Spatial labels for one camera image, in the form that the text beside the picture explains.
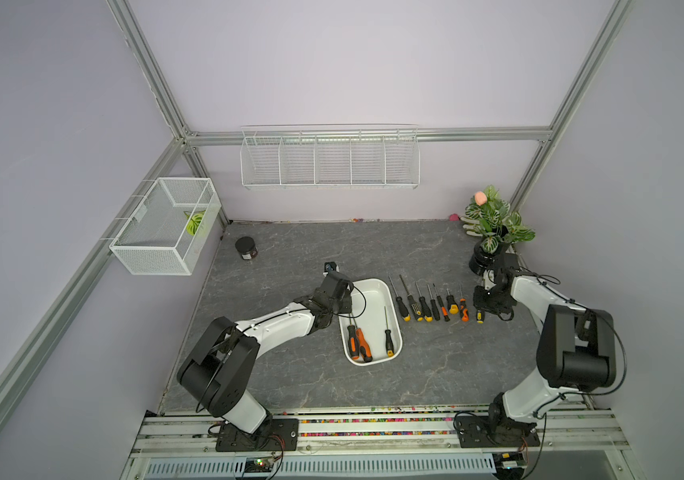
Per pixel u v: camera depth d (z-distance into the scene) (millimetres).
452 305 941
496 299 788
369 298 938
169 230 838
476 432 738
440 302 969
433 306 964
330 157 995
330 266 814
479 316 910
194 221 807
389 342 866
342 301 821
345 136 918
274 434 735
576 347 468
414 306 943
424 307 952
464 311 936
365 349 848
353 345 848
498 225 809
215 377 439
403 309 946
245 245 1091
